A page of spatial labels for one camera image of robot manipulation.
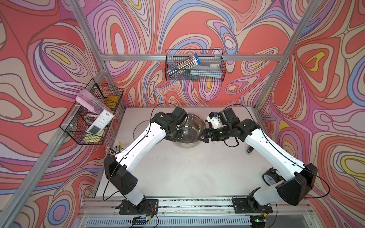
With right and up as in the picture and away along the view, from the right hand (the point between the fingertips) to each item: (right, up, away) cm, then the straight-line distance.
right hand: (206, 141), depth 75 cm
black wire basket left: (-62, +10, -2) cm, 63 cm away
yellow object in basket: (-53, +22, +3) cm, 57 cm away
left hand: (-16, +2, +2) cm, 16 cm away
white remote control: (-53, +10, -6) cm, 55 cm away
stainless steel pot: (-6, +6, +26) cm, 27 cm away
